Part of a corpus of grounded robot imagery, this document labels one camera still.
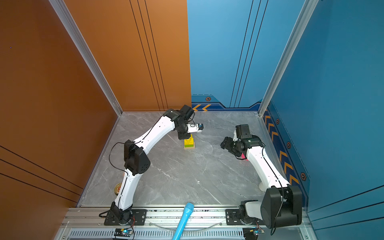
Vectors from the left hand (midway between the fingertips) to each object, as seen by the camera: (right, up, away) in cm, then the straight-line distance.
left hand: (187, 132), depth 92 cm
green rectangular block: (+1, -9, +5) cm, 10 cm away
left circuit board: (-30, -47, -21) cm, 60 cm away
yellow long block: (+2, -8, +3) cm, 8 cm away
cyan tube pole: (+2, -37, -18) cm, 42 cm away
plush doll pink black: (+27, -10, -27) cm, 39 cm away
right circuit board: (+33, -48, -21) cm, 61 cm away
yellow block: (+2, -6, +2) cm, 6 cm away
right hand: (+22, -8, -7) cm, 24 cm away
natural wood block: (+2, -11, +7) cm, 13 cm away
